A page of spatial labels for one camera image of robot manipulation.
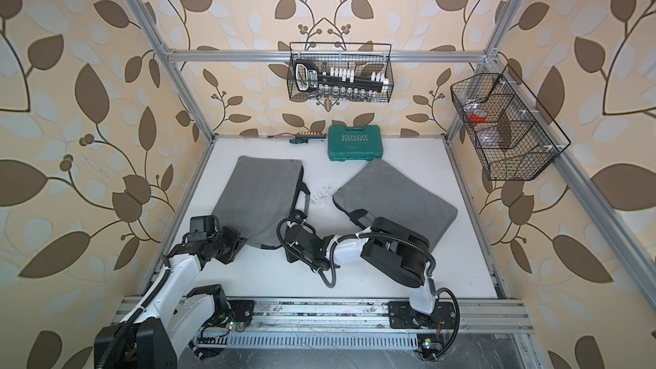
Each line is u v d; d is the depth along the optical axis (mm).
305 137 1195
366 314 753
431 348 702
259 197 963
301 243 664
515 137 731
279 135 1238
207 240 671
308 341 707
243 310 751
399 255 474
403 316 733
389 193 987
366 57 911
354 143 1118
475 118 820
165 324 430
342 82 828
